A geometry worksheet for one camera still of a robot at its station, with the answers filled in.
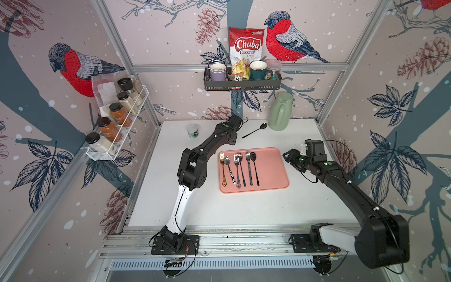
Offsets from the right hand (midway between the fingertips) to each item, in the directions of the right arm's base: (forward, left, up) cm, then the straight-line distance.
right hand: (285, 154), depth 85 cm
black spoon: (+7, +15, -14) cm, 21 cm away
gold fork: (-8, +31, -15) cm, 36 cm away
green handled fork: (+9, +18, -15) cm, 25 cm away
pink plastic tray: (0, +16, -16) cm, 22 cm away
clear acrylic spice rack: (+23, +73, +21) cm, 80 cm away
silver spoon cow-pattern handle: (+5, +30, -14) cm, 33 cm away
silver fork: (+5, +25, -14) cm, 29 cm away
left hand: (+16, +28, -5) cm, 33 cm away
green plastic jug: (+27, -1, +4) cm, 28 cm away
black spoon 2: (+33, +7, -14) cm, 37 cm away
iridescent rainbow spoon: (+6, +22, -14) cm, 27 cm away
